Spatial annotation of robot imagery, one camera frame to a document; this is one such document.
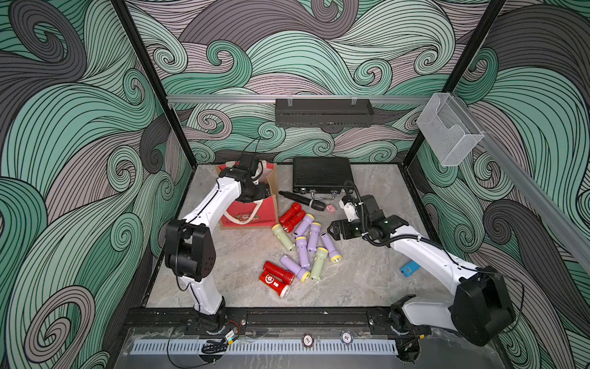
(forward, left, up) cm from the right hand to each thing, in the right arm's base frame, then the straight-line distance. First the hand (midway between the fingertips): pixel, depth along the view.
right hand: (336, 228), depth 84 cm
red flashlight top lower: (+8, +16, -8) cm, 20 cm away
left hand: (+13, +29, +6) cm, 32 cm away
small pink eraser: (+14, -1, -8) cm, 16 cm away
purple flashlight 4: (-7, +1, -8) cm, 11 cm away
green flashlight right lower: (-10, +7, -8) cm, 15 cm away
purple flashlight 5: (-14, +13, -7) cm, 21 cm away
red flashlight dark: (-15, +20, -7) cm, 25 cm away
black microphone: (+16, +7, -7) cm, 19 cm away
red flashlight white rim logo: (-18, +22, -7) cm, 29 cm away
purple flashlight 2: (+3, +7, -8) cm, 11 cm away
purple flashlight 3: (-3, +13, -8) cm, 15 cm away
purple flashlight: (+5, +12, -8) cm, 15 cm away
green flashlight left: (+2, +21, -9) cm, 23 cm away
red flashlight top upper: (+15, +16, -8) cm, 23 cm away
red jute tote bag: (+4, +27, +5) cm, 28 cm away
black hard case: (+30, +3, -4) cm, 30 cm away
